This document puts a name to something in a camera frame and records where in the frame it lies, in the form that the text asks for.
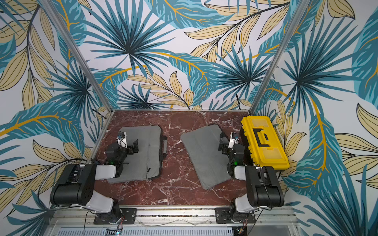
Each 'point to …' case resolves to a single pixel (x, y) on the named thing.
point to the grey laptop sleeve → (209, 164)
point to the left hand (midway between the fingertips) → (130, 141)
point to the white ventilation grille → (152, 231)
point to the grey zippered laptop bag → (145, 164)
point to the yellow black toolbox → (264, 142)
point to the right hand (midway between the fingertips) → (229, 140)
